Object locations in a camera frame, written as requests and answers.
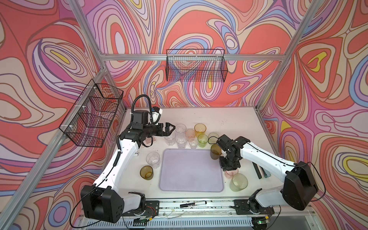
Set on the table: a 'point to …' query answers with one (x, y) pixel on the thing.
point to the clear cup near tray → (153, 158)
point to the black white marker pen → (190, 204)
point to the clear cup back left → (170, 139)
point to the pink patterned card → (148, 141)
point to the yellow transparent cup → (200, 129)
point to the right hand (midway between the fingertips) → (226, 172)
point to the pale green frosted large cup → (238, 182)
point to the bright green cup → (202, 140)
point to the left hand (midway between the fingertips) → (169, 126)
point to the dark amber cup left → (146, 172)
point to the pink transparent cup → (230, 174)
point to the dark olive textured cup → (215, 151)
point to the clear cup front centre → (181, 140)
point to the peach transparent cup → (190, 133)
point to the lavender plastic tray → (189, 170)
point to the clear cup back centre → (180, 129)
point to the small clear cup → (193, 143)
